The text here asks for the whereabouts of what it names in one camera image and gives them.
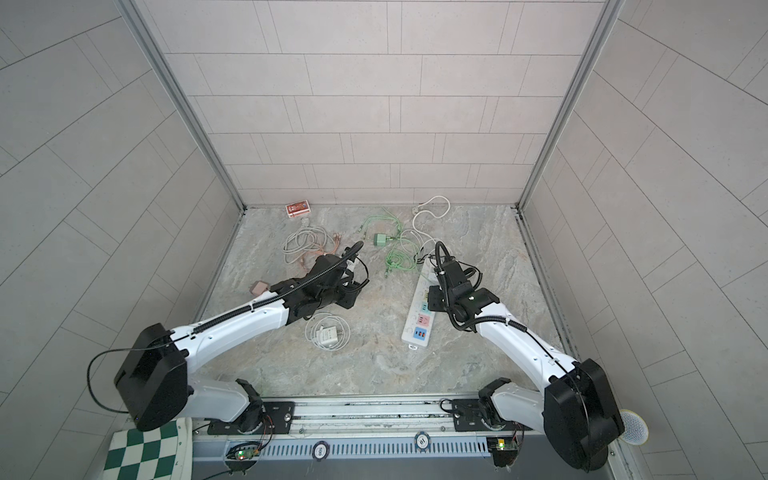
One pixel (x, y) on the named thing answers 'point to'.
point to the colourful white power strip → (419, 320)
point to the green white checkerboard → (163, 453)
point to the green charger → (379, 239)
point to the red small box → (297, 208)
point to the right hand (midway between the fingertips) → (431, 296)
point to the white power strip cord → (424, 211)
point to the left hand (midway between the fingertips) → (364, 282)
